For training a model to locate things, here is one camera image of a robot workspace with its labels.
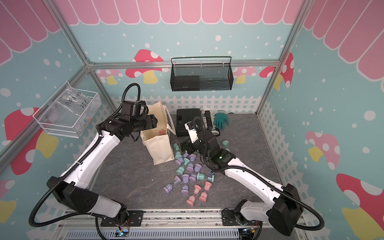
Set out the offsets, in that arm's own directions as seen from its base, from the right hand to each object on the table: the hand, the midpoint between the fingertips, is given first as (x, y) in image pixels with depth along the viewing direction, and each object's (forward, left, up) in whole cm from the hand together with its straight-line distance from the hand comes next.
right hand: (184, 136), depth 73 cm
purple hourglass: (-5, -6, -25) cm, 26 cm away
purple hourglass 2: (-11, +1, -24) cm, 27 cm away
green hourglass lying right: (-11, -8, -24) cm, 28 cm away
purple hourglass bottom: (-18, +1, -25) cm, 31 cm away
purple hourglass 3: (-16, +10, -24) cm, 31 cm away
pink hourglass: (+22, +19, -24) cm, 38 cm away
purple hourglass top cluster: (+2, -3, -25) cm, 25 cm away
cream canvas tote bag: (+2, +14, -4) cm, 15 cm away
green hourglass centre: (-6, +3, -24) cm, 26 cm away
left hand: (+8, +17, +1) cm, 19 cm away
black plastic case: (+35, +3, -21) cm, 40 cm away
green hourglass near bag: (+3, +6, -24) cm, 25 cm away
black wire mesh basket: (+40, -10, +9) cm, 42 cm away
